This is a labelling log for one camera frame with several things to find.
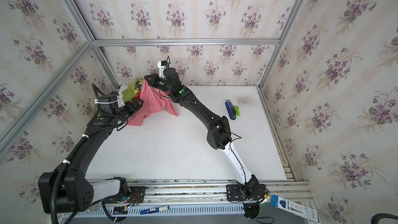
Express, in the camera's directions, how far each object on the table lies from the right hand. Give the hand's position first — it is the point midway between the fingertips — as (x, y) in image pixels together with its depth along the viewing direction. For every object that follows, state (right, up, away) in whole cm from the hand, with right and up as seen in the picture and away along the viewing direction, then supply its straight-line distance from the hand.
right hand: (142, 76), depth 77 cm
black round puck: (+54, -65, -5) cm, 85 cm away
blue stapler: (+50, -18, +26) cm, 60 cm away
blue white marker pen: (+9, -62, -9) cm, 63 cm away
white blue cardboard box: (+73, -61, -8) cm, 95 cm away
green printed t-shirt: (-13, -7, +16) cm, 22 cm away
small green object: (+55, -18, +27) cm, 64 cm away
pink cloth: (+4, -12, +6) cm, 14 cm away
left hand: (-4, -13, +4) cm, 15 cm away
